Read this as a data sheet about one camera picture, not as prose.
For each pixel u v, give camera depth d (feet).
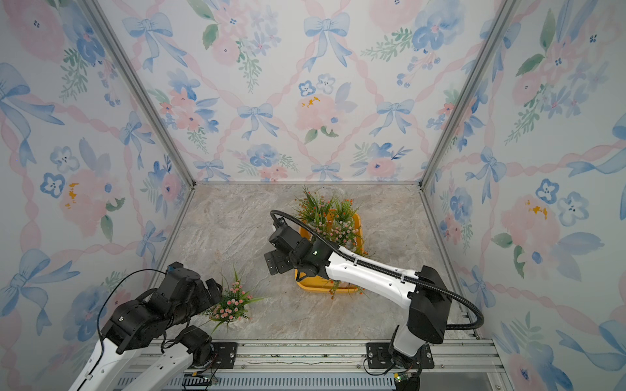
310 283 2.77
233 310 2.27
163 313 1.60
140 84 2.81
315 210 3.08
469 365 2.40
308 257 1.78
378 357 2.40
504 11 2.26
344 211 3.04
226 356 2.43
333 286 2.68
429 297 1.34
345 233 2.76
